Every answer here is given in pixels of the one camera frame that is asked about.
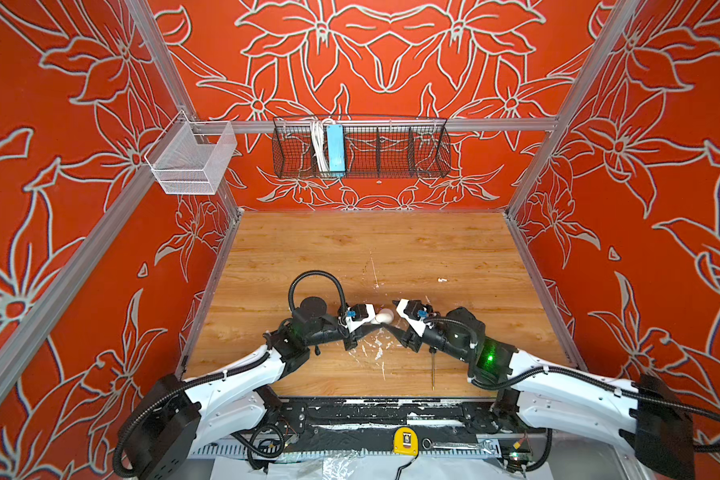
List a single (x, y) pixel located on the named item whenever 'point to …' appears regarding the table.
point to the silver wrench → (428, 444)
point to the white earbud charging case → (385, 315)
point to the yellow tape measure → (405, 441)
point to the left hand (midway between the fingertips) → (380, 318)
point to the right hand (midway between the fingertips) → (387, 309)
